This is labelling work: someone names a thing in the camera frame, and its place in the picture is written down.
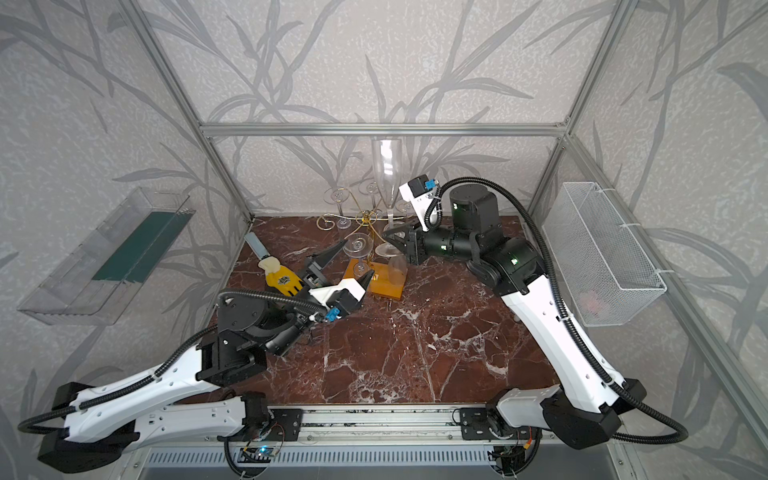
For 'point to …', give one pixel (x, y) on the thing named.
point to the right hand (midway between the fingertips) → (385, 233)
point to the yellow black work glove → (280, 276)
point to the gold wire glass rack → (380, 278)
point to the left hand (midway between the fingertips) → (354, 254)
